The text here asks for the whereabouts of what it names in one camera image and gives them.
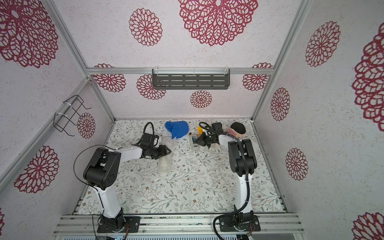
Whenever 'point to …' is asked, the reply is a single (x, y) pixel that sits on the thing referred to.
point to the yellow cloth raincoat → (200, 129)
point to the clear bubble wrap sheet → (165, 162)
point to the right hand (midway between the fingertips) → (194, 139)
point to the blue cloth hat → (178, 129)
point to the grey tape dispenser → (194, 147)
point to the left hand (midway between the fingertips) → (168, 153)
